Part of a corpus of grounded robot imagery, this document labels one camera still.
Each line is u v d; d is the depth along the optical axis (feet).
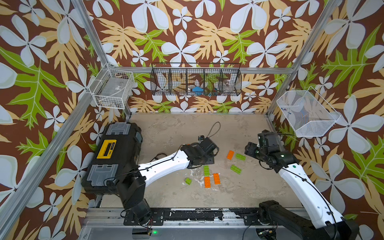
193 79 3.22
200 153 1.99
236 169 2.98
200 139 2.45
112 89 2.78
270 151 1.86
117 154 2.58
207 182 2.79
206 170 2.97
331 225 1.24
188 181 2.76
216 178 2.83
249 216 2.46
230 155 3.17
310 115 2.65
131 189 1.39
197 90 3.07
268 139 1.88
